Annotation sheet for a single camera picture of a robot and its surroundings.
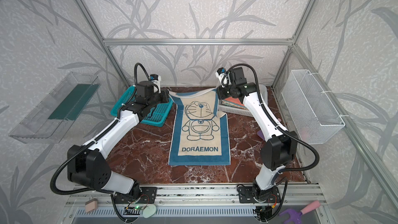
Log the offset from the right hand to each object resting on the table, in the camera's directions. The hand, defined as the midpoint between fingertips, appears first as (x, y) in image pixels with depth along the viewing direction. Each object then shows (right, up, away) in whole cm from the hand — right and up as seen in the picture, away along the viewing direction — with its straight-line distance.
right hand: (218, 85), depth 83 cm
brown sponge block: (-59, -56, -12) cm, 83 cm away
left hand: (-26, 0, 0) cm, 26 cm away
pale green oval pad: (-32, -58, -14) cm, 68 cm away
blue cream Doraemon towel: (-12, -30, +11) cm, 34 cm away
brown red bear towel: (+12, -9, +22) cm, 26 cm away
